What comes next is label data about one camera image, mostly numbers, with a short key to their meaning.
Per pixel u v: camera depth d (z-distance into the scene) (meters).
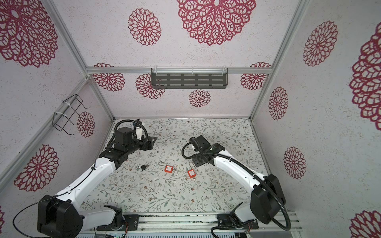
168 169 0.91
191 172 0.90
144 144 0.70
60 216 0.39
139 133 0.71
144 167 0.93
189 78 0.95
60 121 0.73
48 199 0.40
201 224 0.74
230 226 0.73
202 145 0.63
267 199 0.41
